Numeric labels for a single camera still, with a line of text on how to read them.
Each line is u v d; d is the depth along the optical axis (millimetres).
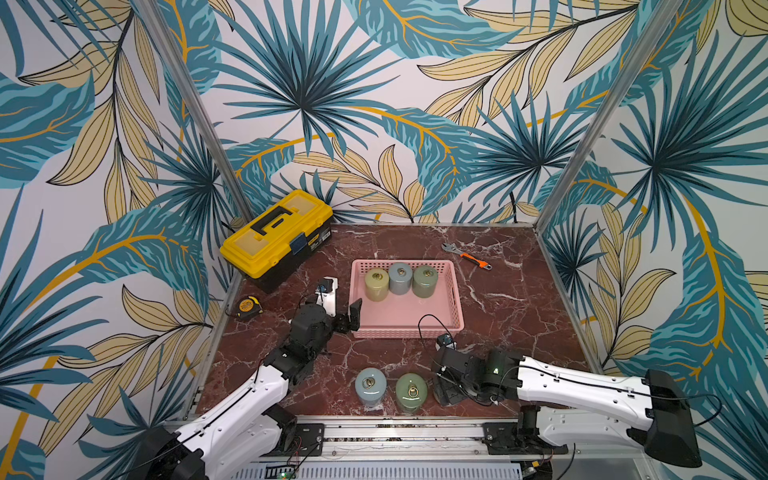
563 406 496
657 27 701
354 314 716
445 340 703
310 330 583
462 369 568
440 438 749
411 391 726
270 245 904
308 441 730
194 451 407
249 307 925
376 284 931
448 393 663
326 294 679
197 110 841
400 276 949
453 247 1130
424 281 954
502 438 733
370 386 733
